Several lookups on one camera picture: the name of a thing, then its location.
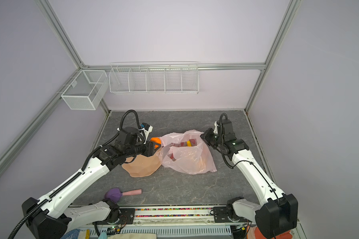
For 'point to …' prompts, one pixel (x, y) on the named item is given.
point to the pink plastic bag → (187, 152)
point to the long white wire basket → (179, 77)
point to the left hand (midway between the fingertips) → (156, 145)
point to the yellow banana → (189, 143)
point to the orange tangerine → (156, 139)
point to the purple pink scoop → (115, 194)
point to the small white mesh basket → (87, 90)
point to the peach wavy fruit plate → (142, 166)
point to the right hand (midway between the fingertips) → (199, 133)
